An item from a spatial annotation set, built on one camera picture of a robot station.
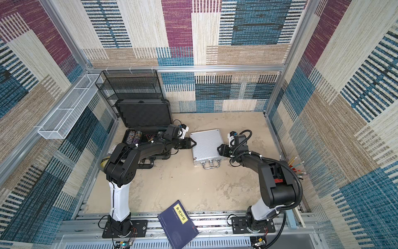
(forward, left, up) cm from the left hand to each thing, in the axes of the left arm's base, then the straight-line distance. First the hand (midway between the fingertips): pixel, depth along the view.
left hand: (195, 144), depth 97 cm
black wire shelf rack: (+35, +41, +20) cm, 58 cm away
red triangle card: (+9, +31, -3) cm, 32 cm away
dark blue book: (-43, +7, -5) cm, 44 cm away
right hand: (-5, -17, -1) cm, 18 cm away
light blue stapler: (-41, -45, -3) cm, 61 cm away
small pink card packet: (+1, +54, -5) cm, 54 cm away
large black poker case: (+14, +32, +7) cm, 35 cm away
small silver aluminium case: (-6, -6, +1) cm, 8 cm away
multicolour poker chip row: (+7, +41, -1) cm, 41 cm away
